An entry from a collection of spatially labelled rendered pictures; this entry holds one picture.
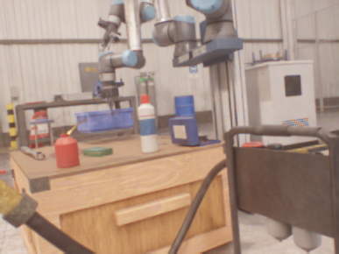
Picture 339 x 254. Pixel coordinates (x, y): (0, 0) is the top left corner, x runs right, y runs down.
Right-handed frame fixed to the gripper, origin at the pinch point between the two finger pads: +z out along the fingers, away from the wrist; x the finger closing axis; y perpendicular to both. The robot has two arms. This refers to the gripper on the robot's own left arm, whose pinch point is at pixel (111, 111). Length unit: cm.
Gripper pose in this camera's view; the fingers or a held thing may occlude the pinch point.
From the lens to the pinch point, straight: 187.9
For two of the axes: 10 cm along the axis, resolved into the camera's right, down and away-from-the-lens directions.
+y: -7.7, 1.2, -6.3
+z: 0.9, 9.9, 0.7
